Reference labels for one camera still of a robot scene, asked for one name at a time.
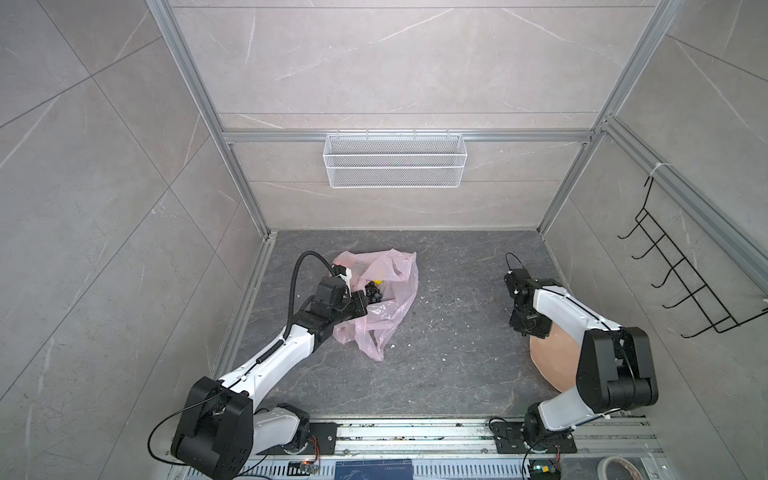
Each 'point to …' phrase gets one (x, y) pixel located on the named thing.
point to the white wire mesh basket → (395, 161)
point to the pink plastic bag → (398, 273)
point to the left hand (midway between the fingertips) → (369, 292)
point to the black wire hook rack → (695, 286)
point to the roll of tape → (604, 462)
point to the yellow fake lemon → (378, 282)
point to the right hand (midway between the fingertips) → (530, 327)
